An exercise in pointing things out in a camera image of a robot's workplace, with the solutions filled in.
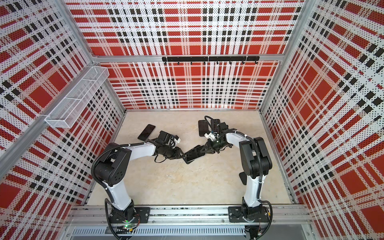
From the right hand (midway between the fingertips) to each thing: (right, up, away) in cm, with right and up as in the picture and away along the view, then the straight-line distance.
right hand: (202, 152), depth 89 cm
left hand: (-12, -4, +4) cm, 14 cm away
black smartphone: (-42, +11, +21) cm, 48 cm away
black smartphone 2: (+1, +14, +25) cm, 29 cm away
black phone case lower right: (+24, -15, -2) cm, 28 cm away
